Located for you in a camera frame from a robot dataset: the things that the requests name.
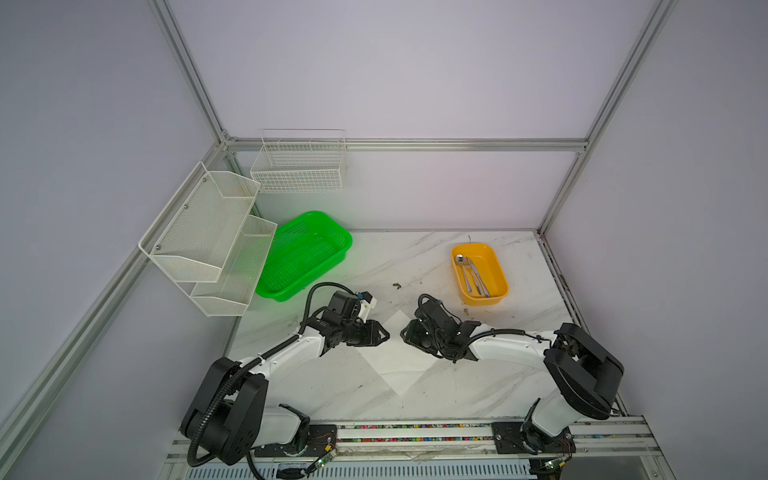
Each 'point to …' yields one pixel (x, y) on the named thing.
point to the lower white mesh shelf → (230, 294)
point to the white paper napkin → (397, 360)
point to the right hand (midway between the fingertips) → (400, 336)
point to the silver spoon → (460, 260)
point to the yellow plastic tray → (489, 265)
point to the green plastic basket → (303, 250)
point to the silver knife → (478, 275)
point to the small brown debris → (397, 284)
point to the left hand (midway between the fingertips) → (383, 338)
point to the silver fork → (475, 275)
